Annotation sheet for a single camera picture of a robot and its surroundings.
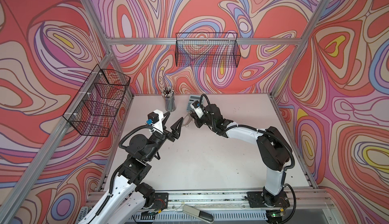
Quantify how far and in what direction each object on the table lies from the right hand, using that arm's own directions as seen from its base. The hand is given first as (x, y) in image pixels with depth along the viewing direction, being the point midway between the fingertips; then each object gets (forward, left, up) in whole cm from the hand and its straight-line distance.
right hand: (192, 117), depth 90 cm
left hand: (-16, +6, +23) cm, 28 cm away
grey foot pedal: (-48, -5, -9) cm, 49 cm away
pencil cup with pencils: (+16, +15, +5) cm, 23 cm away
